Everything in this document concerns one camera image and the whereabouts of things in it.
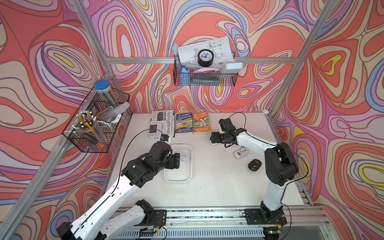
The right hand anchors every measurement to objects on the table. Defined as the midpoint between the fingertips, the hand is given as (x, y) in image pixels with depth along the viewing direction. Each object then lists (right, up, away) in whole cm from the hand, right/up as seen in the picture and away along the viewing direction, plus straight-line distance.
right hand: (217, 141), depth 95 cm
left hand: (-25, -4, -24) cm, 35 cm away
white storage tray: (-21, -19, -8) cm, 29 cm away
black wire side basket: (-58, +14, -22) cm, 64 cm away
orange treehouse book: (-10, +13, +16) cm, 23 cm away
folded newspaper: (-39, +13, +13) cm, 43 cm away
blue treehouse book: (-23, +12, +16) cm, 30 cm away
